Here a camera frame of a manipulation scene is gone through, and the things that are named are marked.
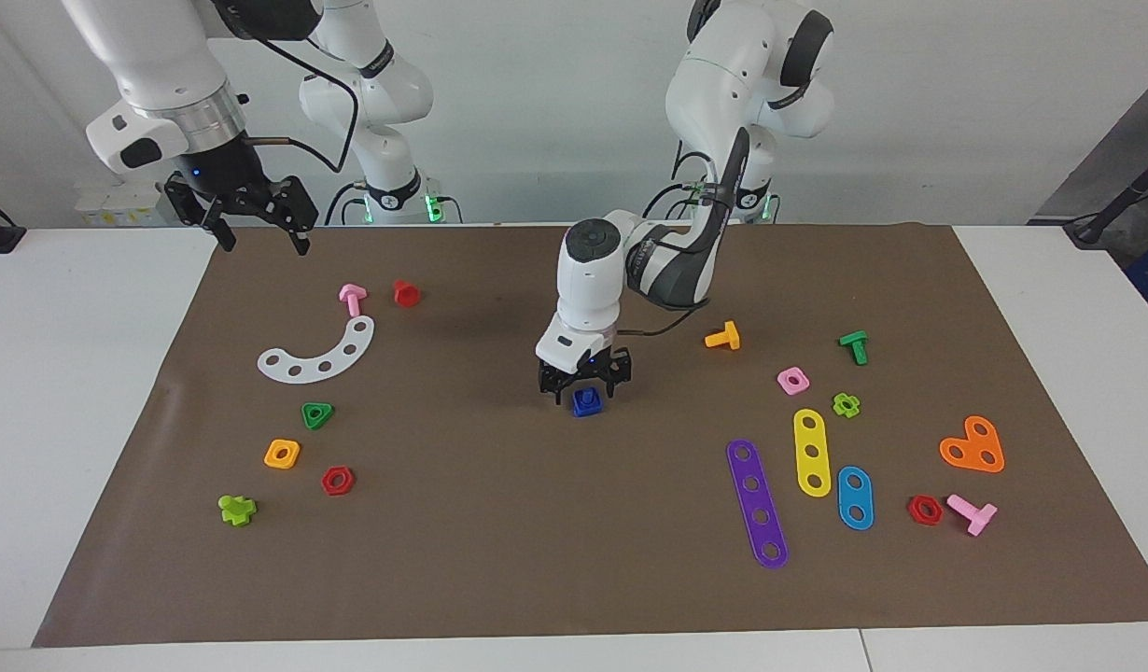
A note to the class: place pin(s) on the orange heart-shaped plate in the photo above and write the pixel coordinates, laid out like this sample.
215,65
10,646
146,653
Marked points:
971,446

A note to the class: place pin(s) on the pink square toy nut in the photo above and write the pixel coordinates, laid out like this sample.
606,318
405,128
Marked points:
803,385

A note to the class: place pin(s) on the orange square toy nut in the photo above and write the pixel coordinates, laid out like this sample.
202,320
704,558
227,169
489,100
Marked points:
268,455

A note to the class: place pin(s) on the orange toy bolt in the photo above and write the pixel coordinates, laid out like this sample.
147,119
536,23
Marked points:
728,338

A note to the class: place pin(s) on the brown table mat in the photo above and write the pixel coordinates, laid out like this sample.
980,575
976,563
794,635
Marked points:
537,541

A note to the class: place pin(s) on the blue two-hole strip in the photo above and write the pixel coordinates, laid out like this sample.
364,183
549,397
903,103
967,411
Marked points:
855,497

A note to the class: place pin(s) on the blue square toy nut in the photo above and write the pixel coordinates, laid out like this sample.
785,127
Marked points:
583,409

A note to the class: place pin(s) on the white curved five-hole strip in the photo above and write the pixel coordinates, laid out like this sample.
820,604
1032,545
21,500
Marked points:
337,359

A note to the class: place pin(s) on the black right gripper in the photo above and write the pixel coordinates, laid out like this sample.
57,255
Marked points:
229,191

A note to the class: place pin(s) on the purple four-hole strip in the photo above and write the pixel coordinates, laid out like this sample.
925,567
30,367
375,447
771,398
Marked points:
756,501

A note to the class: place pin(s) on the yellow three-hole strip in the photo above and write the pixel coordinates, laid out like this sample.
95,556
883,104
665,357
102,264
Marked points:
811,439

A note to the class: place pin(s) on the green toy bolt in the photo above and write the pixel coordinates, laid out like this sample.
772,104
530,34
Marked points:
856,347

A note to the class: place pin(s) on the white boxes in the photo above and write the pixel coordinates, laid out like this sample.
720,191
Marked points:
126,205

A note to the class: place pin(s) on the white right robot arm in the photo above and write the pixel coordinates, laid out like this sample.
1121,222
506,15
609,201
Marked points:
154,56

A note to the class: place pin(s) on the pink toy bolt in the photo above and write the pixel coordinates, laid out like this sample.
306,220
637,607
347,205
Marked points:
353,300
980,515

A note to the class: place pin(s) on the black stand pole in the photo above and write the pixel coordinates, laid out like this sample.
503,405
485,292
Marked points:
1115,201

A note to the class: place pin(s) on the lime cross-head toy bolt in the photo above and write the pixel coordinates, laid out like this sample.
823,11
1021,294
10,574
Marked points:
236,511

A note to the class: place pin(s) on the black clamp device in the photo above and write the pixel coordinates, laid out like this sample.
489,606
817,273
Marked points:
0,233

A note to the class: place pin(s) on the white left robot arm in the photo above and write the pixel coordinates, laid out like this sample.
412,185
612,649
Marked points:
593,280

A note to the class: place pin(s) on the green triangle toy nut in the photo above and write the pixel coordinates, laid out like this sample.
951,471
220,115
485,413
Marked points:
327,409

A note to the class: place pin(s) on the red hexagonal toy nut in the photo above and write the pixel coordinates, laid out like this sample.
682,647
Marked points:
325,482
913,511

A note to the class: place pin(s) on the red hex-head toy bolt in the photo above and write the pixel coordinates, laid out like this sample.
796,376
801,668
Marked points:
406,295

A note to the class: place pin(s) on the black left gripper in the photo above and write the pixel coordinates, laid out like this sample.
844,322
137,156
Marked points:
602,366

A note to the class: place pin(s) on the green cross-shaped toy nut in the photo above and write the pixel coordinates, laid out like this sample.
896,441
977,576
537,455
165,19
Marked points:
837,408

